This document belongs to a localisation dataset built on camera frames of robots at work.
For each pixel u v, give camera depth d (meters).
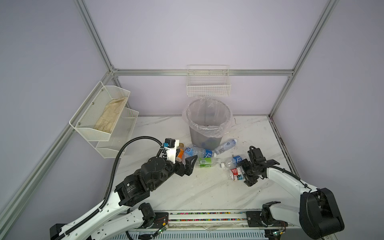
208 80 0.95
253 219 0.74
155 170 0.43
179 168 0.53
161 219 0.74
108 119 0.77
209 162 0.88
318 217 0.41
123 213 0.44
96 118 0.78
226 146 1.01
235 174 0.85
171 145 0.51
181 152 0.93
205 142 0.98
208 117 1.02
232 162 0.94
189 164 0.54
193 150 0.96
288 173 0.54
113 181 0.44
